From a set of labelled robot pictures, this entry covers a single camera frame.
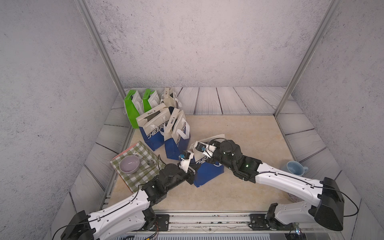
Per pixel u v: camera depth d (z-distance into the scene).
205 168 0.72
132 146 1.02
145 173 0.89
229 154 0.53
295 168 0.87
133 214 0.50
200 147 0.58
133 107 0.99
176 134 0.82
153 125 0.86
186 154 0.63
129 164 0.91
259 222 0.73
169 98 0.96
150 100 0.96
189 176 0.66
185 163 0.66
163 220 0.73
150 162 0.93
